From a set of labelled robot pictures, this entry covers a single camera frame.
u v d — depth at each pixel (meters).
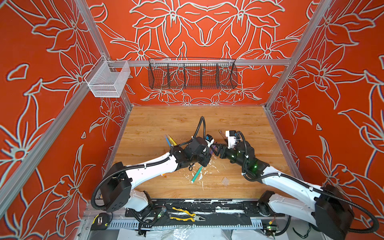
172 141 0.98
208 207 0.74
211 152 0.71
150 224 0.59
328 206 0.40
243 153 0.59
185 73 1.00
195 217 0.70
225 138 0.72
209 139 0.68
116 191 0.41
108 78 0.93
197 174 0.83
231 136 0.70
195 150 0.59
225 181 0.81
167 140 0.98
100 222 0.68
